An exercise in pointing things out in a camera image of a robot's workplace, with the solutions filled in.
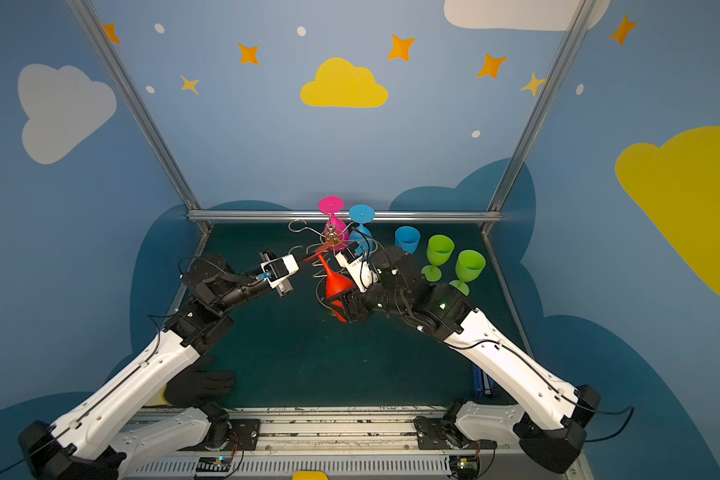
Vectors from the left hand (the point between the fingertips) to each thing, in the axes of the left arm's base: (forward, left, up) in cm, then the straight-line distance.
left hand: (308, 245), depth 61 cm
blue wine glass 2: (+28, -27, -27) cm, 47 cm away
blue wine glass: (+22, -11, -11) cm, 27 cm away
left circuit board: (-35, +25, -44) cm, 62 cm away
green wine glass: (+21, -36, -25) cm, 49 cm away
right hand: (-6, -7, -8) cm, 12 cm away
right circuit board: (-34, -38, -44) cm, 67 cm away
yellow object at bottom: (-37, 0, -40) cm, 55 cm away
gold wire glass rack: (+16, +6, -11) cm, 21 cm away
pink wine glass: (+14, -4, -10) cm, 18 cm away
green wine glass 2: (+15, -45, -26) cm, 54 cm away
